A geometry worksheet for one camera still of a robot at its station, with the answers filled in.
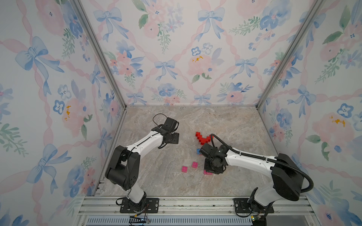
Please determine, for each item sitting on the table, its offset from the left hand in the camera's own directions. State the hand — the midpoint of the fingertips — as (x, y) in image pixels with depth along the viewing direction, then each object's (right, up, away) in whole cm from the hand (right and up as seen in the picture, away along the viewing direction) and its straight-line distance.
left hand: (173, 137), depth 92 cm
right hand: (+21, -19, -9) cm, 29 cm away
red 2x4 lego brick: (+20, -3, +6) cm, 21 cm away
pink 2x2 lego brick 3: (+7, -19, -6) cm, 21 cm away
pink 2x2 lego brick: (+20, -20, -8) cm, 29 cm away
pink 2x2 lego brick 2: (+13, -17, -4) cm, 22 cm away
